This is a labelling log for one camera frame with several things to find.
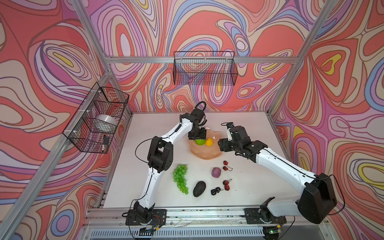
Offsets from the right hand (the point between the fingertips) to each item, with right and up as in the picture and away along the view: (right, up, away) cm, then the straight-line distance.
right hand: (225, 144), depth 84 cm
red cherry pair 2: (+1, -22, 0) cm, 22 cm away
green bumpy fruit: (-14, +1, +7) cm, 16 cm away
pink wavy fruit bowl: (-9, -7, +11) cm, 16 cm away
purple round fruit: (-5, -16, 0) cm, 17 cm away
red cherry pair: (+2, -12, +6) cm, 14 cm away
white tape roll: (-61, +14, -11) cm, 64 cm away
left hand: (-12, +4, +12) cm, 17 cm away
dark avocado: (-15, -23, -6) cm, 28 cm away
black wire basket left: (-68, +10, -11) cm, 69 cm away
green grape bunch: (-26, -18, -1) cm, 32 cm away
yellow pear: (-8, +1, +12) cm, 14 cm away
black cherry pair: (-7, -25, -4) cm, 26 cm away
